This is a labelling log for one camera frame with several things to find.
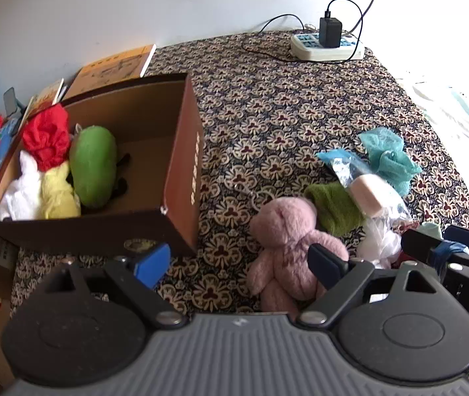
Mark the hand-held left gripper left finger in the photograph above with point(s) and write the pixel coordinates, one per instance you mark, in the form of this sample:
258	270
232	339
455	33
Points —
152	266

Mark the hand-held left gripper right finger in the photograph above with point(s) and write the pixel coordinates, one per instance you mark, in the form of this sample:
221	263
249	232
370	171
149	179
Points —
325	268

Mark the pink teddy bear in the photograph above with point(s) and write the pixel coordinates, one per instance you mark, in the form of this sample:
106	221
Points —
288	235

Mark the green knitted towel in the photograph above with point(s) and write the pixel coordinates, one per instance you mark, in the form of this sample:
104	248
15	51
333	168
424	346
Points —
333	210

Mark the pink sponge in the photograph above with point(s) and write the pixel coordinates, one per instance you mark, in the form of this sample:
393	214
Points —
366	192

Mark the teal mesh cloth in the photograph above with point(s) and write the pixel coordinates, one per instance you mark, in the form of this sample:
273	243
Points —
391	161

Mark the brown cardboard box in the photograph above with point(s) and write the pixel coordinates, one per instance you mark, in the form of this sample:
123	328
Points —
185	140

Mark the yellow soft cloth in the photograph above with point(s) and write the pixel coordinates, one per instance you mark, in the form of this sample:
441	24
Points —
57	194

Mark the white soft cloth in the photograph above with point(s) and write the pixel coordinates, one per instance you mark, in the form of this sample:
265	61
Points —
22	198

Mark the green plush toy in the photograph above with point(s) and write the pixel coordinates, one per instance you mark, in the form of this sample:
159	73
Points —
94	165

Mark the pale satin bed sheet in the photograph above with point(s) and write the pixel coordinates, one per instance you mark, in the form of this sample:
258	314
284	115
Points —
445	111

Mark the floral patterned bedspread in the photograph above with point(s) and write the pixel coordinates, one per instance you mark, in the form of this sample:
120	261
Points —
280	111

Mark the red crumpled cloth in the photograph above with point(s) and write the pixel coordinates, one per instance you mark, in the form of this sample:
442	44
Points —
46	136

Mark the blue plastic packet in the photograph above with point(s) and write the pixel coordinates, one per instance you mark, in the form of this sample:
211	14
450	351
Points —
7	140

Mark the illustrated picture book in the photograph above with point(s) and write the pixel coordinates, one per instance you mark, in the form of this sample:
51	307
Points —
46	95

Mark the yellow book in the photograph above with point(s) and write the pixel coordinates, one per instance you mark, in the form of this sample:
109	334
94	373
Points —
110	68

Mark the dark grey phone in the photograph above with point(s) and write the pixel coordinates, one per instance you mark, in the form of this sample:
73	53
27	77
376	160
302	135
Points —
11	101

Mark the white power strip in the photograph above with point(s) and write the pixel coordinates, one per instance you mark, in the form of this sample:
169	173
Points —
304	51

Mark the black charger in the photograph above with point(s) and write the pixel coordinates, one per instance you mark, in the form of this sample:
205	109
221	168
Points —
330	33

